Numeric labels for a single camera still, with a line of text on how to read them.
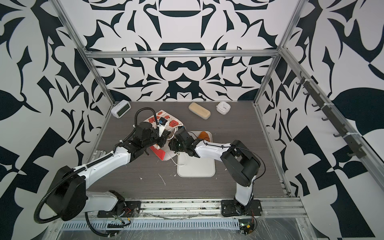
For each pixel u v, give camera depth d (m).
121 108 1.08
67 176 0.43
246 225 0.71
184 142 0.70
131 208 0.73
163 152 0.83
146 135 0.65
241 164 0.48
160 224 0.65
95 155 0.90
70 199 0.41
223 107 1.14
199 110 1.11
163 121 0.71
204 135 0.99
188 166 0.87
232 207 0.74
